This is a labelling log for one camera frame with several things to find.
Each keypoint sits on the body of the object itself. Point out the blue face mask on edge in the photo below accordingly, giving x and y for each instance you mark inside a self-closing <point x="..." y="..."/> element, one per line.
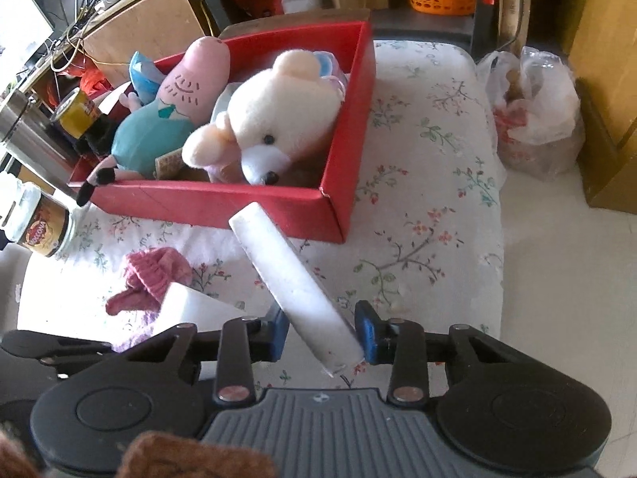
<point x="145" y="77"/>

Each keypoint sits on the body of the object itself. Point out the white teddy bear plush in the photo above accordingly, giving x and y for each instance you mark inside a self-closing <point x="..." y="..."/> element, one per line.
<point x="277" y="118"/>

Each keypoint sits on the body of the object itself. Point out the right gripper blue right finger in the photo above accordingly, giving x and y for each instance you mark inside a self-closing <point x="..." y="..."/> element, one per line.
<point x="372" y="333"/>

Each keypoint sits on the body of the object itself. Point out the red cardboard box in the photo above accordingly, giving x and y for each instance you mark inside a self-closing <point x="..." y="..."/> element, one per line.
<point x="323" y="212"/>

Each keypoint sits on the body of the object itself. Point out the stainless steel thermos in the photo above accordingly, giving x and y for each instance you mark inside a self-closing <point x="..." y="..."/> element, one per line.
<point x="31" y="137"/>

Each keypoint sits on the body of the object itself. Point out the blue face mask in box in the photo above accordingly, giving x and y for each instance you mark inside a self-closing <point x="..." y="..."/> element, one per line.
<point x="330" y="70"/>

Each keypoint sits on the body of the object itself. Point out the yellow blue drink can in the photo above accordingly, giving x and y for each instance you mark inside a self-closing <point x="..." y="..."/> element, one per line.
<point x="76" y="113"/>

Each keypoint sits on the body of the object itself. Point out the glass coffee jar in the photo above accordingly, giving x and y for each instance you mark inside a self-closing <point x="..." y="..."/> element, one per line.
<point x="33" y="219"/>

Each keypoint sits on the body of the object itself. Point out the television screen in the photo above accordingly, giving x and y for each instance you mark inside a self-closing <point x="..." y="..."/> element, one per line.
<point x="24" y="28"/>

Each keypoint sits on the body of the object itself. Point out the wooden wardrobe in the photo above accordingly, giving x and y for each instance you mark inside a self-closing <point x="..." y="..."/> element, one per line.
<point x="603" y="55"/>

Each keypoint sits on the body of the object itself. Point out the wooden tv cabinet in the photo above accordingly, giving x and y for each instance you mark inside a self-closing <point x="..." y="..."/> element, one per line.
<point x="156" y="28"/>

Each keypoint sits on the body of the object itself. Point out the white plastic bag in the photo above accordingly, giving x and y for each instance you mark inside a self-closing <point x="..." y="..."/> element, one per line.
<point x="536" y="110"/>

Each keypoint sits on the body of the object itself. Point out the pink pig plush toy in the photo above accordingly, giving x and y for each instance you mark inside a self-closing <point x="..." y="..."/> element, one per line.
<point x="156" y="131"/>

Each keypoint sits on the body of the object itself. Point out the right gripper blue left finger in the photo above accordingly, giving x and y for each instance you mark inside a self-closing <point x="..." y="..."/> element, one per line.
<point x="276" y="327"/>

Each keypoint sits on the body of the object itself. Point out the white foam block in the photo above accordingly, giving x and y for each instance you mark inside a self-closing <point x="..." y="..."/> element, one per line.
<point x="182" y="304"/>
<point x="298" y="292"/>

